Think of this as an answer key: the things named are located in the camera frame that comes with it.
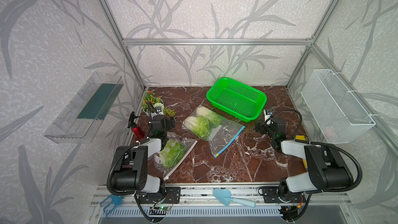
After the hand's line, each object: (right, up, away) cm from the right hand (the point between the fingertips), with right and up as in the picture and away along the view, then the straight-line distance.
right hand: (263, 118), depth 94 cm
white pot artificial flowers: (-67, +11, -1) cm, 68 cm away
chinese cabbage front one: (-39, -4, -6) cm, 40 cm away
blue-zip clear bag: (-27, -12, -1) cm, 29 cm away
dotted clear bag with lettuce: (-52, -16, -14) cm, 56 cm away
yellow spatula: (+22, -11, -3) cm, 25 cm away
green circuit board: (-56, -39, -24) cm, 72 cm away
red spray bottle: (-76, -2, -11) cm, 77 cm away
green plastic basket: (-13, +13, +18) cm, 26 cm away
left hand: (-62, +1, -2) cm, 62 cm away
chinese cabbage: (-30, 0, -3) cm, 30 cm away
